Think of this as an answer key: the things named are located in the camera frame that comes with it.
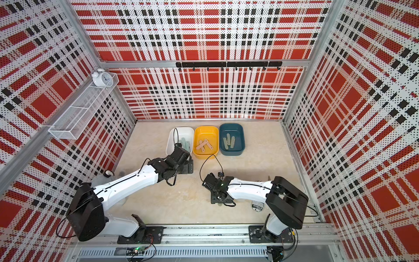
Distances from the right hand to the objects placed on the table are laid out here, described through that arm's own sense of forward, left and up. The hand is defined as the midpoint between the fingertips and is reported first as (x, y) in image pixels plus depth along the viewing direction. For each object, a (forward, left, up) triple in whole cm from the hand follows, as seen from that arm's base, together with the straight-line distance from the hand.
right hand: (221, 198), depth 84 cm
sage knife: (+36, -3, -1) cm, 36 cm away
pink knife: (+34, +12, +1) cm, 36 cm away
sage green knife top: (+40, -5, -1) cm, 41 cm away
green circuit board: (-23, +38, +1) cm, 44 cm away
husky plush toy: (+4, +50, +21) cm, 55 cm away
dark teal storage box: (+46, -11, +1) cm, 47 cm away
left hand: (+14, +19, +10) cm, 25 cm away
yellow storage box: (+43, +6, +1) cm, 44 cm away
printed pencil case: (-5, -18, +2) cm, 19 cm away
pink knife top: (+32, +12, 0) cm, 34 cm away
